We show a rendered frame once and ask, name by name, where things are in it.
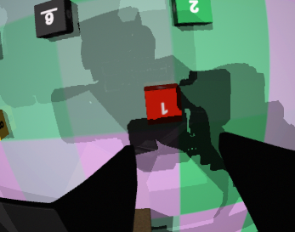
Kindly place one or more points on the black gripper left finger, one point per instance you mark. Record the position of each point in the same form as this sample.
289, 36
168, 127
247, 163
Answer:
105, 202

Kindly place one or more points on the red block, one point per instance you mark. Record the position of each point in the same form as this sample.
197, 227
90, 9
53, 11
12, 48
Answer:
163, 103

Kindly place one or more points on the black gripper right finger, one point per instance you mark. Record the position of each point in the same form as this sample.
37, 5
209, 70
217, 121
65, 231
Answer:
264, 176

